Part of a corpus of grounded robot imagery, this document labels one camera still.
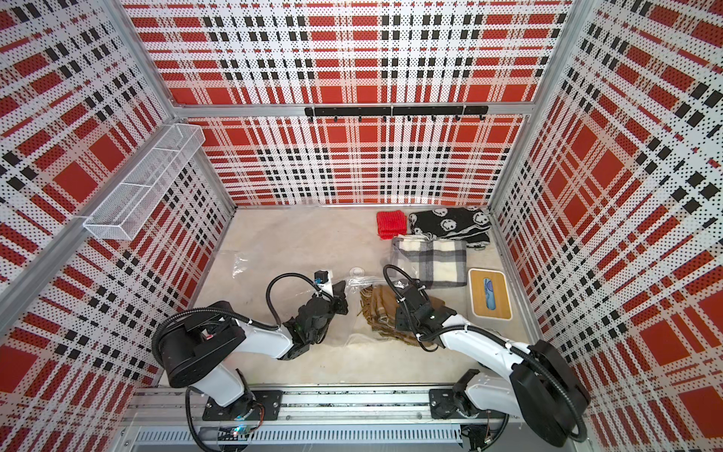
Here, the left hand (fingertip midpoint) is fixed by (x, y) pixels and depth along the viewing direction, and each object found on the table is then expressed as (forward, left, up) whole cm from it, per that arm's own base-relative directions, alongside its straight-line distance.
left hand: (350, 282), depth 88 cm
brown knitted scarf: (-6, -9, -3) cm, 11 cm away
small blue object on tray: (-1, -46, -5) cm, 46 cm away
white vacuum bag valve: (+8, -1, -7) cm, 11 cm away
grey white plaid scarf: (+9, -30, -4) cm, 31 cm away
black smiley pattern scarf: (+28, -44, -4) cm, 53 cm away
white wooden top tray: (-6, -40, -4) cm, 41 cm away
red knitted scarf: (+30, -14, -6) cm, 33 cm away
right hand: (-9, -18, -6) cm, 21 cm away
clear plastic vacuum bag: (+1, +37, -10) cm, 38 cm away
